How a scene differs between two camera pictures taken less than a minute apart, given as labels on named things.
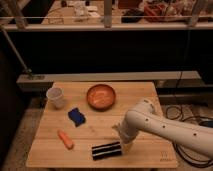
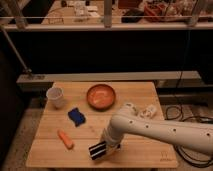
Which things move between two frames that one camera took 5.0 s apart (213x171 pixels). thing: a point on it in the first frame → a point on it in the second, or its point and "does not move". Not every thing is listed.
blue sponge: [76, 117] does not move
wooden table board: [81, 134] does not move
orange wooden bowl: [101, 97] does not move
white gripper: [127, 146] → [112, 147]
